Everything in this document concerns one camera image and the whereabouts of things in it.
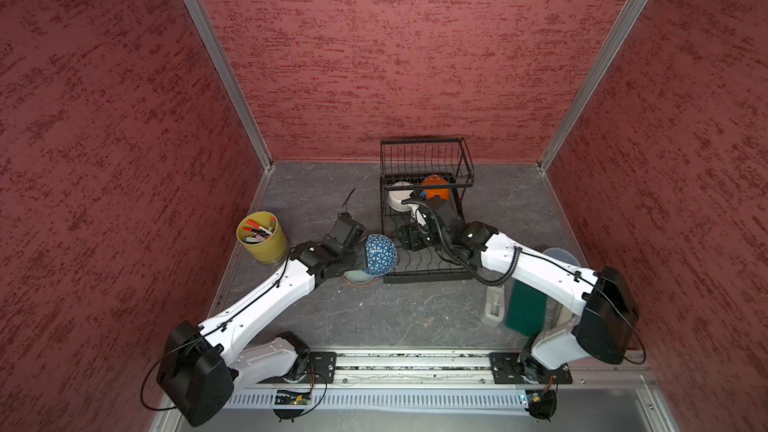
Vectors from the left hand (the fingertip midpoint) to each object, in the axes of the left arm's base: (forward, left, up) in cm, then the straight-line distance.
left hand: (359, 261), depth 81 cm
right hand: (+5, -12, +5) cm, 14 cm away
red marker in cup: (+11, +32, 0) cm, 34 cm away
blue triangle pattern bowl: (+3, -6, -3) cm, 7 cm away
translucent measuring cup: (+5, -61, -5) cm, 61 cm away
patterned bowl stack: (-1, +1, -9) cm, 9 cm away
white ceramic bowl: (+26, -10, -4) cm, 28 cm away
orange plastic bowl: (+39, -25, -8) cm, 47 cm away
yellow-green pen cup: (+10, +31, -2) cm, 33 cm away
